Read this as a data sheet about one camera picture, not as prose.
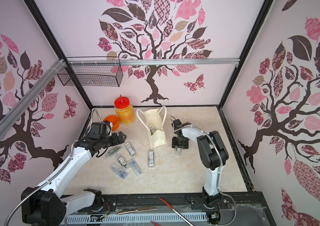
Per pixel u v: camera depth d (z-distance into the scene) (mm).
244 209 720
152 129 1004
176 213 697
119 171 837
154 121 1102
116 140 726
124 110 1002
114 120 1029
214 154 513
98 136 611
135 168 852
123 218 697
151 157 896
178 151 923
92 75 1217
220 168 530
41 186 402
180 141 829
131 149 924
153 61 928
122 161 876
